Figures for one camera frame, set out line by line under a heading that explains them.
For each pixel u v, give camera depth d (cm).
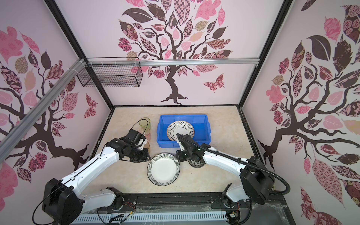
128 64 92
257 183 42
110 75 122
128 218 70
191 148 63
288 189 39
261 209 71
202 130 106
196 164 83
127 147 57
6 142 50
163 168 84
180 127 104
